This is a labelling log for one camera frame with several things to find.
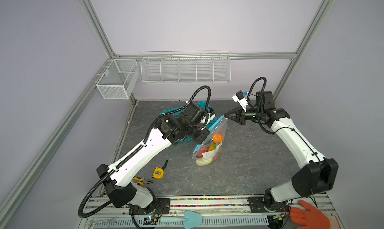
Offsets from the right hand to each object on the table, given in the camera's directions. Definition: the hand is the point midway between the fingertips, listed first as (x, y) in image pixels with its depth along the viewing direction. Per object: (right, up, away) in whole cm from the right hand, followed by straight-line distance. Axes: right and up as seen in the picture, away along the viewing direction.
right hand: (225, 116), depth 73 cm
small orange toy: (-2, -13, +14) cm, 19 cm away
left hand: (-11, -8, -6) cm, 15 cm away
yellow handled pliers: (-44, -35, +7) cm, 57 cm away
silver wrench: (-64, -50, -3) cm, 82 cm away
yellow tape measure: (-36, -32, +9) cm, 48 cm away
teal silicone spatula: (-16, -49, -3) cm, 52 cm away
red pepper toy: (-12, -17, -1) cm, 20 cm away
